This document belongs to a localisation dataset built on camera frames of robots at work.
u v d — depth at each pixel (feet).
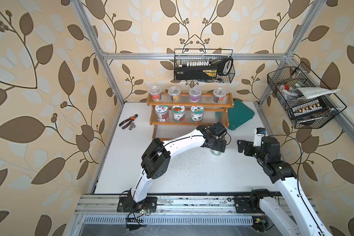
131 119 3.60
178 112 2.77
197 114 2.76
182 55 2.99
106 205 2.47
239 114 3.60
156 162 1.63
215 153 2.99
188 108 2.84
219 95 2.55
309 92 2.10
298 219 1.43
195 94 2.57
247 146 2.23
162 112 2.77
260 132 2.17
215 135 2.15
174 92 2.60
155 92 2.59
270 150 1.86
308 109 2.21
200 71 2.65
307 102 2.30
